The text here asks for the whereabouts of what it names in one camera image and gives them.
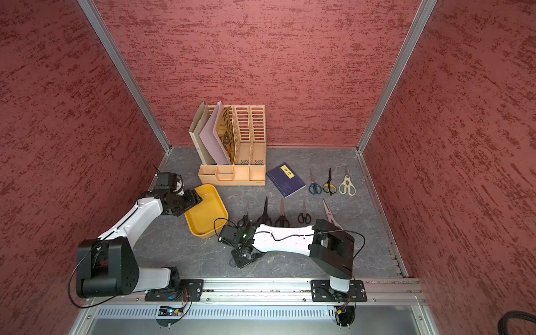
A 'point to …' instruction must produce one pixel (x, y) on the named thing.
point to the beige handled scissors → (347, 185)
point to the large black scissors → (264, 219)
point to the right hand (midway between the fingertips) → (247, 265)
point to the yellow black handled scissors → (329, 187)
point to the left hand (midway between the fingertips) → (196, 206)
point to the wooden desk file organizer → (241, 129)
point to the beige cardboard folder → (198, 125)
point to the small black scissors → (304, 215)
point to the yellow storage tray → (200, 219)
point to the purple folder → (210, 141)
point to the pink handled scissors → (329, 216)
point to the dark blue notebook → (285, 179)
